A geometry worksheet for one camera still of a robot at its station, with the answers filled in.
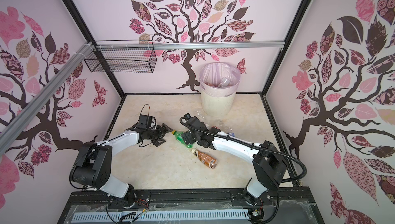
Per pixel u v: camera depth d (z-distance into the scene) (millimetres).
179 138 908
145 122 742
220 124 992
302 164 393
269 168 431
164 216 699
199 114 1037
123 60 1217
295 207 724
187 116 718
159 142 862
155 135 794
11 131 501
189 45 920
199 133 619
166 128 839
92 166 449
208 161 811
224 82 1031
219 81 1071
